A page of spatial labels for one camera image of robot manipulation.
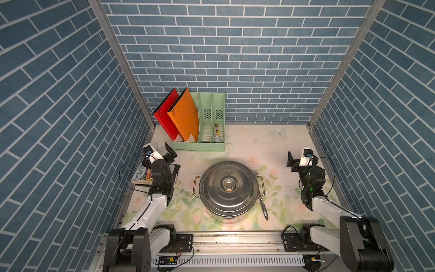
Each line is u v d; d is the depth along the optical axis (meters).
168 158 0.73
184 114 0.94
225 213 0.67
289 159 0.79
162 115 0.87
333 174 1.02
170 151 0.75
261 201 0.86
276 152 1.10
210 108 1.11
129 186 0.96
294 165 0.77
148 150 0.66
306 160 0.72
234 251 0.72
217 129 1.17
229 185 0.73
